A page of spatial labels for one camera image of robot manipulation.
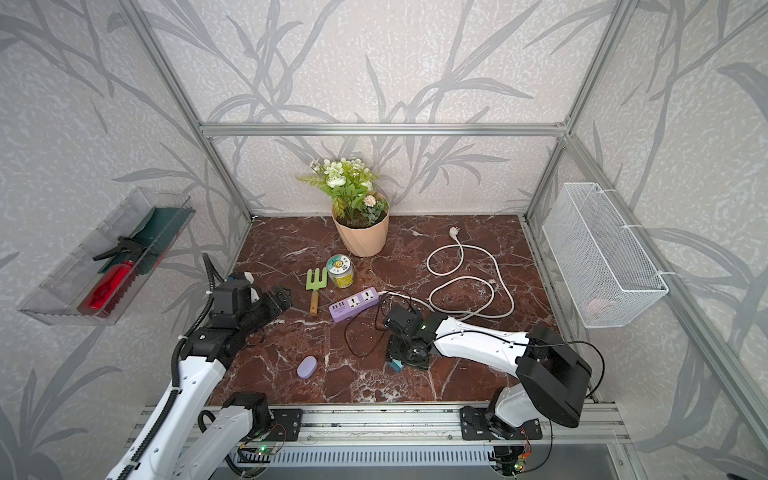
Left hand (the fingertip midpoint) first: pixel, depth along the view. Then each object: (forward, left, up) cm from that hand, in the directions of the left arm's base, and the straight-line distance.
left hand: (284, 296), depth 79 cm
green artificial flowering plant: (+32, -15, +12) cm, 38 cm away
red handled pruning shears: (-9, +27, +19) cm, 34 cm away
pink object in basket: (-6, -79, +6) cm, 79 cm away
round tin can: (+14, -12, -7) cm, 20 cm away
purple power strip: (+4, -15, -13) cm, 21 cm away
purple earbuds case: (-14, -6, -14) cm, 21 cm away
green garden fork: (+13, -2, -16) cm, 21 cm away
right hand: (-12, -29, -12) cm, 34 cm away
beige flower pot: (+24, -20, -6) cm, 32 cm away
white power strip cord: (+12, -44, -15) cm, 48 cm away
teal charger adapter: (-14, -30, -13) cm, 35 cm away
